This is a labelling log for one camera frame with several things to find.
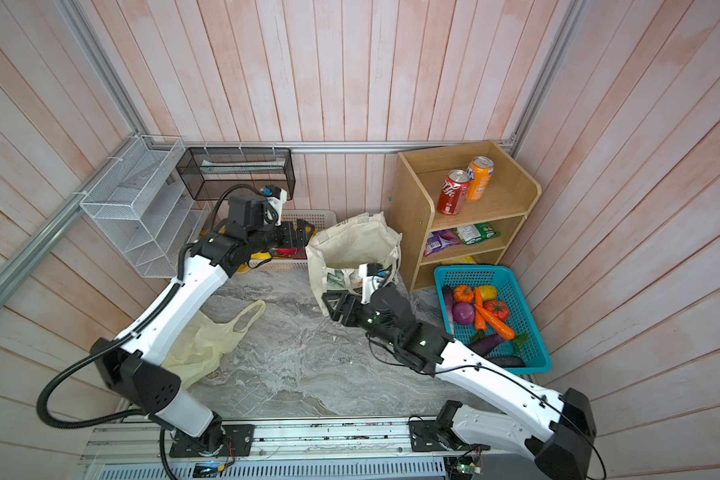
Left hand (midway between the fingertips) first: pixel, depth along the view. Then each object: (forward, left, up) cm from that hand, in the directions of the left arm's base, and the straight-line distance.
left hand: (300, 232), depth 76 cm
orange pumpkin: (-2, -50, -27) cm, 56 cm away
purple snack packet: (+8, -41, -12) cm, 43 cm away
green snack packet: (+11, -52, -12) cm, 54 cm away
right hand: (-17, -9, -4) cm, 20 cm away
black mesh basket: (+23, +30, +3) cm, 38 cm away
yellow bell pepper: (-1, -58, -27) cm, 64 cm away
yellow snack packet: (+12, -52, -27) cm, 60 cm away
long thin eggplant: (-3, -45, -27) cm, 52 cm away
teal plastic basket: (-22, -64, -24) cm, 72 cm away
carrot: (-10, -54, -27) cm, 61 cm away
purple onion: (-9, -48, -27) cm, 56 cm away
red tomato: (-8, -59, -26) cm, 64 cm away
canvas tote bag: (+8, -8, -19) cm, 22 cm away
